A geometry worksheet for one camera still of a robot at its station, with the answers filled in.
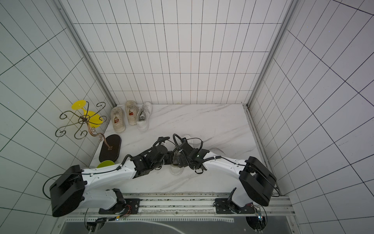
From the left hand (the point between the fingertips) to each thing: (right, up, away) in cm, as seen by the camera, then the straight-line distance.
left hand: (172, 156), depth 83 cm
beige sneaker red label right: (-34, +28, +26) cm, 51 cm away
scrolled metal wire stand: (-43, +21, -12) cm, 49 cm away
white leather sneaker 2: (-22, +20, +14) cm, 33 cm away
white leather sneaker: (+3, -5, -7) cm, 9 cm away
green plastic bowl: (-39, -4, 0) cm, 39 cm away
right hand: (+8, 0, +4) cm, 9 cm away
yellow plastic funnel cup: (-39, +22, -10) cm, 46 cm away
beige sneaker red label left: (-42, +23, +20) cm, 52 cm away
